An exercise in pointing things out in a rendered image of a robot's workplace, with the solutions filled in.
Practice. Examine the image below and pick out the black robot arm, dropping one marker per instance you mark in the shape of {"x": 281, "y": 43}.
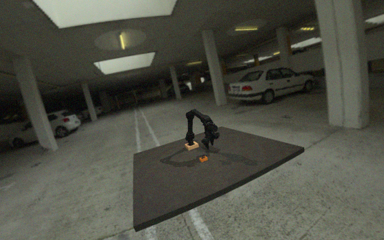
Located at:
{"x": 207, "y": 122}

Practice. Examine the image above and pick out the orange block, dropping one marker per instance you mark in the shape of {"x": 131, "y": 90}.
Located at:
{"x": 204, "y": 158}

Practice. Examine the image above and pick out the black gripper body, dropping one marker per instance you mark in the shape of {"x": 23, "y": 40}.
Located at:
{"x": 207, "y": 136}

